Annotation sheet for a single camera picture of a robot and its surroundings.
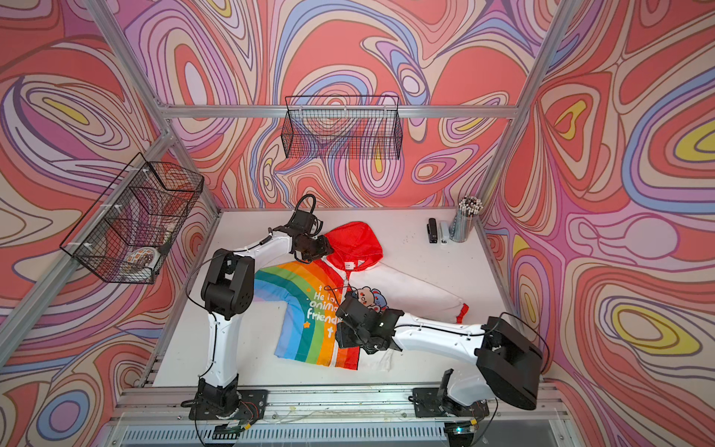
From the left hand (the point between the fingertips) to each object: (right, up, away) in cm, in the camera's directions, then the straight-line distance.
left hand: (333, 252), depth 102 cm
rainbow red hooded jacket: (-10, -15, -9) cm, 20 cm away
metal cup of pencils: (+48, +11, -1) cm, 49 cm away
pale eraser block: (+43, +8, +6) cm, 44 cm away
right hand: (+5, -26, -22) cm, 34 cm away
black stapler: (+39, +9, +8) cm, 40 cm away
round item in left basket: (-46, 0, -31) cm, 56 cm away
